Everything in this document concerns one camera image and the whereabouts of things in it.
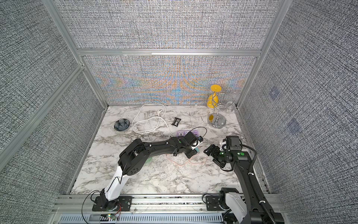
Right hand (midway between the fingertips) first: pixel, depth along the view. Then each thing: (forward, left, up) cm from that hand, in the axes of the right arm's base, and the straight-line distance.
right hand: (208, 151), depth 79 cm
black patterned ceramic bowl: (+27, +60, -10) cm, 66 cm away
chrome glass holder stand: (+31, -13, -12) cm, 36 cm away
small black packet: (+30, +19, -11) cm, 37 cm away
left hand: (+6, +5, -12) cm, 14 cm away
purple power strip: (+20, +13, -11) cm, 26 cm away
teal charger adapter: (+3, +6, -4) cm, 8 cm away
